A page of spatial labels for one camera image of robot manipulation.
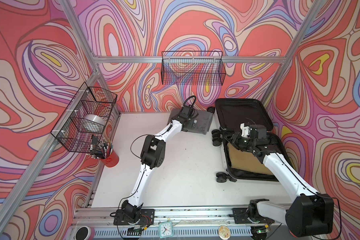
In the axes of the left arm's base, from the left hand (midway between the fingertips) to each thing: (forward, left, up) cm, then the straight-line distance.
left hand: (188, 119), depth 105 cm
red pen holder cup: (-29, +48, +7) cm, 57 cm away
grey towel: (+5, -12, -5) cm, 14 cm away
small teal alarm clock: (-64, +13, -6) cm, 66 cm away
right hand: (-25, -20, +9) cm, 33 cm away
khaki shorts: (-33, -31, +2) cm, 46 cm away
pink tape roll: (-66, +48, -3) cm, 81 cm away
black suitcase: (+7, -33, 0) cm, 34 cm away
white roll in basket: (-25, +47, +25) cm, 59 cm away
